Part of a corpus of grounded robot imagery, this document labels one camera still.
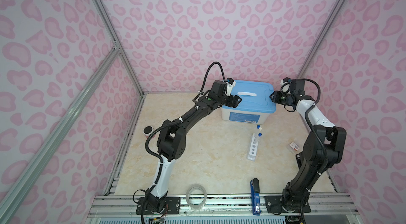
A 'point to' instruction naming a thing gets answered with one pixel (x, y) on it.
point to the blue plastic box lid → (255, 95)
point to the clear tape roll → (196, 207)
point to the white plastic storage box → (247, 117)
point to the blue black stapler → (255, 194)
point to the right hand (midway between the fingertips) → (275, 94)
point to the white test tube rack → (253, 148)
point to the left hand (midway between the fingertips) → (238, 95)
